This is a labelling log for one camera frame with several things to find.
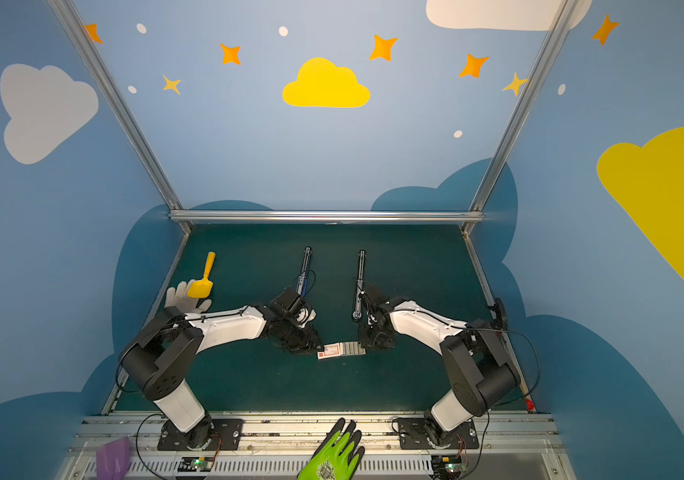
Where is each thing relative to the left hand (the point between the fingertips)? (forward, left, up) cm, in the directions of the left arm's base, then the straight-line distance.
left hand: (323, 350), depth 86 cm
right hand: (+3, -13, 0) cm, 14 cm away
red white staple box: (+1, -2, -2) cm, 3 cm away
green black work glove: (-26, -5, -1) cm, 26 cm away
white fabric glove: (+18, +50, -2) cm, 53 cm away
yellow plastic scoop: (+22, +44, -2) cm, 49 cm away
